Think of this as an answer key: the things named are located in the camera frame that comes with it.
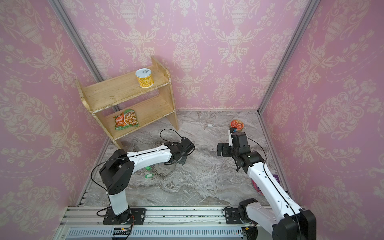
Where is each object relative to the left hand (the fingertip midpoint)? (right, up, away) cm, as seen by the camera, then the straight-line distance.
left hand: (180, 158), depth 91 cm
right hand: (+26, +9, -9) cm, 29 cm away
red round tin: (+40, +21, +18) cm, 49 cm away
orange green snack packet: (-30, +24, -4) cm, 39 cm away
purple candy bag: (+43, -14, -9) cm, 46 cm away
